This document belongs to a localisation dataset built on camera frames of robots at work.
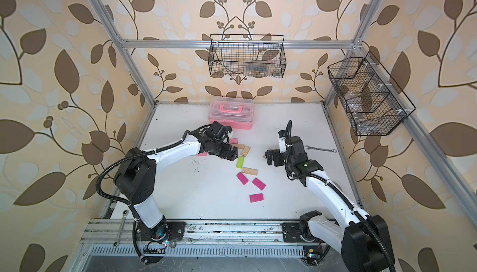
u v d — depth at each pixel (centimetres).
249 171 91
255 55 98
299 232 73
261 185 87
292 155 63
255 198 83
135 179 47
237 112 102
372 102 74
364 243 40
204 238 74
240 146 102
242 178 89
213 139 72
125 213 80
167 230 73
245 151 98
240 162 94
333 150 99
